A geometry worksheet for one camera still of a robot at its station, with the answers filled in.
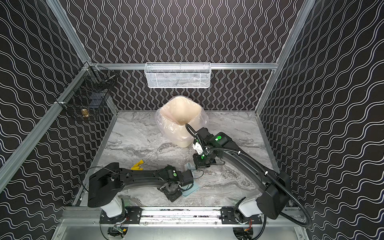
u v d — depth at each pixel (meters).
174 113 0.96
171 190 0.68
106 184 0.46
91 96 0.92
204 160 0.64
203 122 0.89
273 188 0.40
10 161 0.52
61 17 0.72
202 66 0.92
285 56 0.87
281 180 0.41
